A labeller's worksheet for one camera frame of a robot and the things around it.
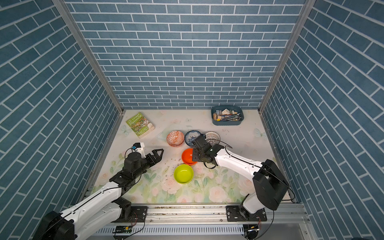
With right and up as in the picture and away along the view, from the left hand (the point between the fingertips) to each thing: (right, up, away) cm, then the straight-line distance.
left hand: (163, 153), depth 83 cm
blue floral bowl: (+14, +8, +16) cm, 23 cm away
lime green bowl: (+11, -13, +4) cm, 18 cm away
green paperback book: (-23, +15, +25) cm, 38 cm away
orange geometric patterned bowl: (+4, +7, +16) cm, 18 cm away
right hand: (+19, -2, +3) cm, 19 cm away
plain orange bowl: (+13, -5, +11) cm, 17 cm away
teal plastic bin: (+52, +29, +36) cm, 69 cm away
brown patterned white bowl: (+29, +7, +16) cm, 34 cm away
